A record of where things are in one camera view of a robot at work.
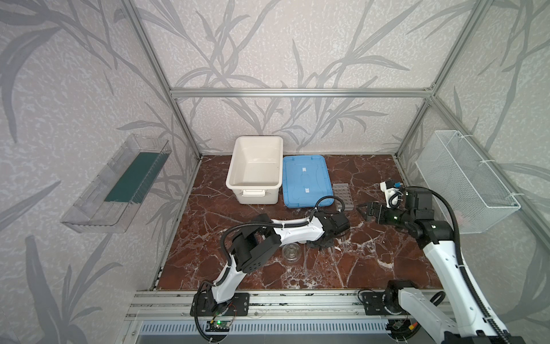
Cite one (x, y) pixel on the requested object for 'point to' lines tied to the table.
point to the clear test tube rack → (341, 190)
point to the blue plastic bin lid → (306, 180)
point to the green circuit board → (218, 325)
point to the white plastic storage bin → (255, 170)
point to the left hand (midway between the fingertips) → (326, 239)
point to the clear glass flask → (291, 253)
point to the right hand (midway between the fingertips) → (367, 201)
